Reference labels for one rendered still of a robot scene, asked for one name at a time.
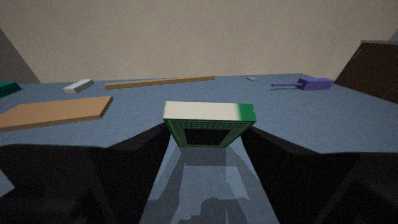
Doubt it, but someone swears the tan flat bar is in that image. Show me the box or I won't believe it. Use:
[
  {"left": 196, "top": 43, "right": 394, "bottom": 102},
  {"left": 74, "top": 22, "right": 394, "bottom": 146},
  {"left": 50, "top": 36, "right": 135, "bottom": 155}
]
[{"left": 105, "top": 75, "right": 215, "bottom": 90}]

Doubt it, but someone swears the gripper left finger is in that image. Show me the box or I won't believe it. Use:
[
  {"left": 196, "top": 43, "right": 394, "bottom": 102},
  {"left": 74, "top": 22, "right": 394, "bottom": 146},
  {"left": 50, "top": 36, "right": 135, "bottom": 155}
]
[{"left": 0, "top": 122, "right": 171, "bottom": 224}]

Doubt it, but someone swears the grey flat block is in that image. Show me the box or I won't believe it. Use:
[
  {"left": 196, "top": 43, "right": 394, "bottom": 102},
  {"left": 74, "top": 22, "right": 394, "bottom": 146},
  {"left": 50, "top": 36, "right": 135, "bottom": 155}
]
[{"left": 63, "top": 79, "right": 94, "bottom": 94}]

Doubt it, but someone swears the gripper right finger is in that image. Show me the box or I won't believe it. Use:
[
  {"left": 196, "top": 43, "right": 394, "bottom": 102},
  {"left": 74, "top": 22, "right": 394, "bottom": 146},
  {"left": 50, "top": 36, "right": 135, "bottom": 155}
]
[{"left": 240, "top": 126, "right": 398, "bottom": 224}]

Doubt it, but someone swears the tan flat board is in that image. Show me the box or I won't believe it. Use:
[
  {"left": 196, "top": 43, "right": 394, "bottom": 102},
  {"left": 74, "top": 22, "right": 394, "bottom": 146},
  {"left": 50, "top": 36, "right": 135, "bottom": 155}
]
[{"left": 0, "top": 96, "right": 113, "bottom": 132}]

